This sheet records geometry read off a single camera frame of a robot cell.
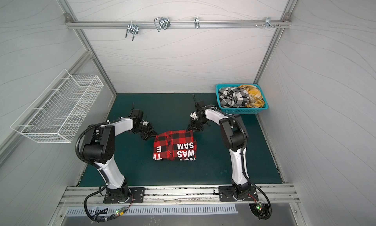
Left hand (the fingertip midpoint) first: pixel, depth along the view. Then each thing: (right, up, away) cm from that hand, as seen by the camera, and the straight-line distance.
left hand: (161, 131), depth 95 cm
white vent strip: (+1, -34, -25) cm, 42 cm away
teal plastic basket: (+49, +14, +7) cm, 51 cm away
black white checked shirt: (+52, +23, +13) cm, 58 cm away
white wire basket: (-43, +13, -27) cm, 53 cm away
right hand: (+19, +2, +1) cm, 19 cm away
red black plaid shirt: (+11, -7, -9) cm, 15 cm away
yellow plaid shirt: (+66, +21, +9) cm, 70 cm away
